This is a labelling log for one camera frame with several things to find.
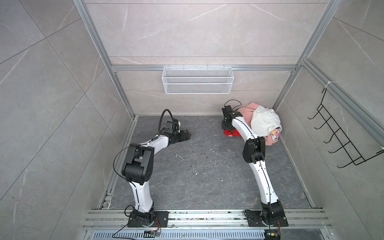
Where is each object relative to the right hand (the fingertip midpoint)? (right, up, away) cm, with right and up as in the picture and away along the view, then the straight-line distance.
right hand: (227, 125), depth 112 cm
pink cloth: (+14, +10, -3) cm, 17 cm away
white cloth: (+25, +3, -8) cm, 26 cm away
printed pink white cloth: (+29, -6, -14) cm, 33 cm away
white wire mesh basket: (-23, +31, -12) cm, 40 cm away
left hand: (-31, -5, -13) cm, 34 cm away
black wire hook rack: (+41, -13, -51) cm, 67 cm away
